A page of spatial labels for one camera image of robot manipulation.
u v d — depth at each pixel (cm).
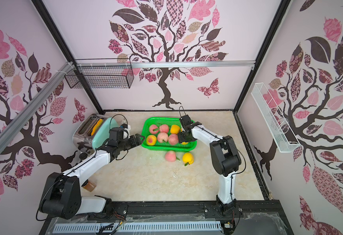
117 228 68
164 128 101
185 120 78
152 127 101
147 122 103
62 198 42
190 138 80
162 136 97
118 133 69
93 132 86
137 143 79
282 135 66
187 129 71
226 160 51
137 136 79
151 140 95
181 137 87
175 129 102
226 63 190
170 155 90
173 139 95
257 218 71
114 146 68
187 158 87
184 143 89
